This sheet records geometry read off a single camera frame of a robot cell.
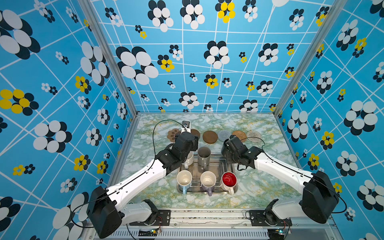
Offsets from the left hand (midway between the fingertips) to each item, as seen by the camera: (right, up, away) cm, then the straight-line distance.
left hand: (192, 135), depth 77 cm
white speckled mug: (-2, -16, +12) cm, 20 cm away
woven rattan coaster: (+34, -2, +29) cm, 45 cm away
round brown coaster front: (+2, -1, +30) cm, 30 cm away
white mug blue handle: (-5, -27, +9) cm, 28 cm away
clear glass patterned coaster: (+43, -2, +29) cm, 52 cm away
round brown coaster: (+12, -3, +29) cm, 31 cm away
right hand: (+22, -13, +9) cm, 27 cm away
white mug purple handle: (+9, -26, +9) cm, 29 cm away
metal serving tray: (+16, -21, +20) cm, 34 cm away
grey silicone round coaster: (+22, -2, +28) cm, 36 cm away
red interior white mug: (+20, -27, +7) cm, 35 cm away
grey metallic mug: (+7, -15, +16) cm, 23 cm away
